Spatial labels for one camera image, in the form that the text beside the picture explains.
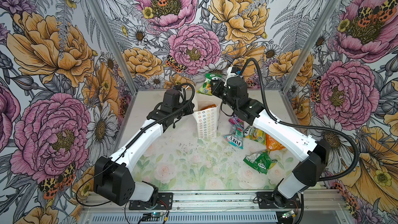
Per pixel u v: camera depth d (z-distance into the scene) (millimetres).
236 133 916
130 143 462
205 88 717
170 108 607
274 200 675
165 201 743
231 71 649
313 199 761
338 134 431
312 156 426
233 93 550
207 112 779
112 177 403
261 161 829
